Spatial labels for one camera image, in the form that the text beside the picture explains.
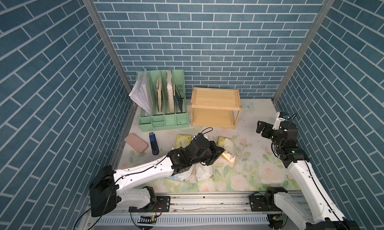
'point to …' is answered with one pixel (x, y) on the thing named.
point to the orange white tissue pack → (228, 156)
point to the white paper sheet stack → (141, 93)
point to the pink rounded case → (136, 142)
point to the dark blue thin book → (179, 99)
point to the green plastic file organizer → (168, 103)
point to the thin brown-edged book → (159, 89)
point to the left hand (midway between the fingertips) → (231, 152)
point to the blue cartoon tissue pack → (189, 175)
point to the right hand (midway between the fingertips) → (267, 124)
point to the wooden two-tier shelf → (214, 107)
